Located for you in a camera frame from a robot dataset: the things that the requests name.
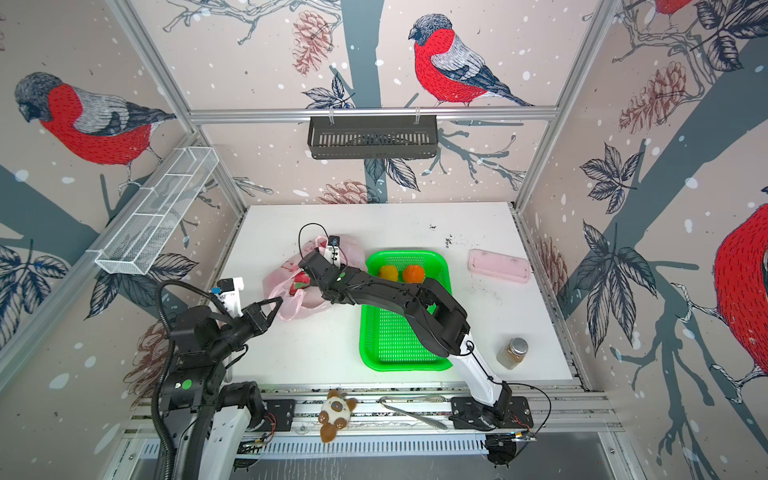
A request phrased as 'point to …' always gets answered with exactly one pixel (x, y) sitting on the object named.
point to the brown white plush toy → (336, 410)
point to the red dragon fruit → (301, 280)
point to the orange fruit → (414, 274)
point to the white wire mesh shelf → (144, 229)
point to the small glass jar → (512, 355)
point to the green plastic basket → (388, 339)
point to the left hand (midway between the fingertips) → (279, 301)
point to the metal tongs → (384, 400)
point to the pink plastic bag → (279, 283)
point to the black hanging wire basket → (373, 137)
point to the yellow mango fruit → (388, 272)
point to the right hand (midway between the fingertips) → (320, 271)
